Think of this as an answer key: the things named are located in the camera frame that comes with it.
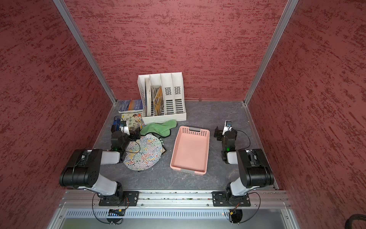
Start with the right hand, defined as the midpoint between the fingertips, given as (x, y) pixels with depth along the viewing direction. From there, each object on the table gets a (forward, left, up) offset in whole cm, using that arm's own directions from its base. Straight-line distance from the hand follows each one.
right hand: (223, 128), depth 94 cm
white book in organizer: (+18, +51, +15) cm, 56 cm away
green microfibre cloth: (+3, +43, -3) cm, 43 cm away
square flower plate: (-12, +41, -4) cm, 43 cm away
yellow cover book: (+28, +48, -2) cm, 56 cm away
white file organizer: (+38, +36, +8) cm, 53 cm away
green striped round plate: (-5, +43, -5) cm, 43 cm away
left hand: (+1, +62, +1) cm, 62 cm away
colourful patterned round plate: (-15, +53, -3) cm, 55 cm away
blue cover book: (+28, +72, -4) cm, 77 cm away
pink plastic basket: (-13, +23, -5) cm, 27 cm away
